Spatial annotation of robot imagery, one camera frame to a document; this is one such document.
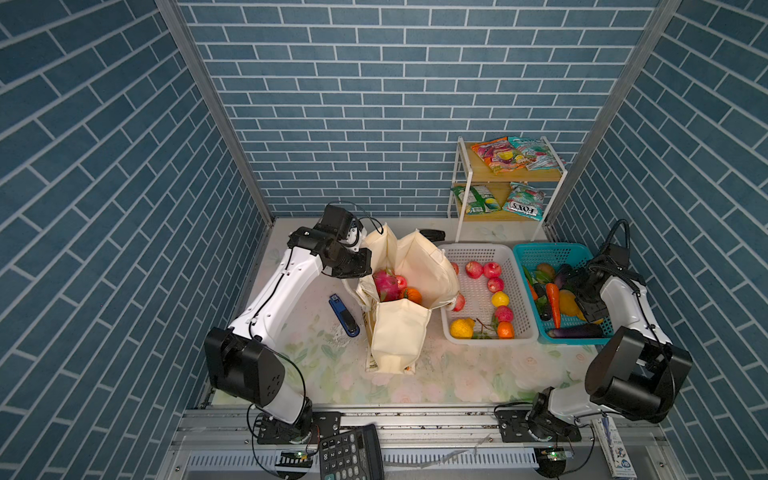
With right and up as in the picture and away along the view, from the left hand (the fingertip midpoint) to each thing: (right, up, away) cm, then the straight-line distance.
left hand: (373, 269), depth 79 cm
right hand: (+58, -6, +7) cm, 59 cm away
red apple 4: (+38, -2, +20) cm, 43 cm away
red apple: (+8, -6, +16) cm, 19 cm away
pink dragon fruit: (+3, -5, +7) cm, 10 cm away
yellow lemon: (+25, -17, +6) cm, 31 cm away
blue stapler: (-9, -16, +10) cm, 21 cm away
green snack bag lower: (+35, +22, +23) cm, 47 cm away
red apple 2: (+26, -12, +14) cm, 32 cm away
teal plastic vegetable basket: (+52, +3, +23) cm, 57 cm away
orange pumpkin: (+11, -9, +10) cm, 18 cm away
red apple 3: (+32, -2, +20) cm, 38 cm away
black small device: (+21, +11, +40) cm, 46 cm away
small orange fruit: (+38, -18, +6) cm, 42 cm away
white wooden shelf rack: (+47, +30, +31) cm, 64 cm away
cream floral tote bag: (+7, -15, -7) cm, 18 cm away
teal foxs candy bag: (+51, +22, +23) cm, 60 cm away
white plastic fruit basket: (+38, -13, +16) cm, 43 cm away
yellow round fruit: (+39, -10, +14) cm, 43 cm away
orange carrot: (+56, -9, +15) cm, 59 cm away
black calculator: (-4, -42, -11) cm, 44 cm away
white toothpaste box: (+58, -44, -11) cm, 74 cm away
